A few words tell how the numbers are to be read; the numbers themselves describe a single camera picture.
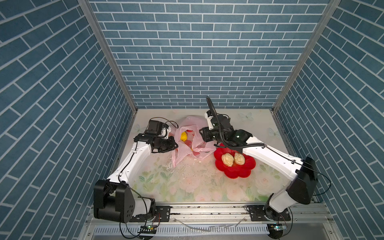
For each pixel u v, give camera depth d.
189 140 0.99
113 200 0.41
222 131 0.57
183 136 0.99
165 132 0.72
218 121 0.55
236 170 0.89
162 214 0.74
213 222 0.73
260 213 0.74
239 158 0.87
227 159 0.87
